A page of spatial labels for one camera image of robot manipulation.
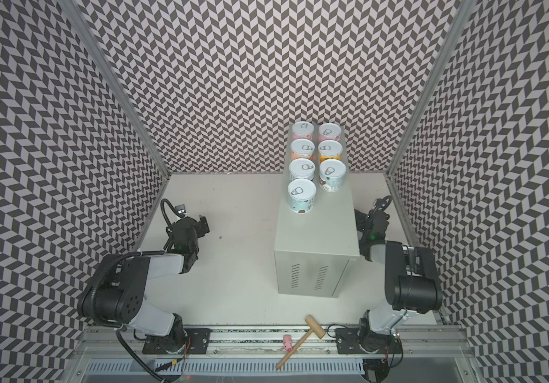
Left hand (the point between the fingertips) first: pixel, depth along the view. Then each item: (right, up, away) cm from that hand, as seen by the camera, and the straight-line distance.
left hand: (189, 219), depth 93 cm
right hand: (+70, 0, +2) cm, 70 cm away
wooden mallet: (+47, -32, -18) cm, 60 cm away
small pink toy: (+39, -35, -22) cm, 57 cm away
